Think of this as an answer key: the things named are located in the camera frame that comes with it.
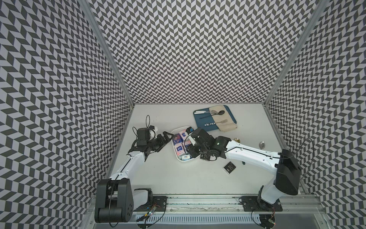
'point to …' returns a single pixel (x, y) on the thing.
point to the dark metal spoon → (220, 112)
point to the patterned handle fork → (222, 121)
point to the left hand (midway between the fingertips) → (170, 139)
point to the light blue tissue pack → (185, 157)
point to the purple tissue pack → (177, 139)
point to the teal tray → (200, 123)
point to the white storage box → (179, 128)
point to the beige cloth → (222, 119)
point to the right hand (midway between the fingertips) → (190, 150)
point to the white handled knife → (201, 112)
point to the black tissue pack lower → (229, 167)
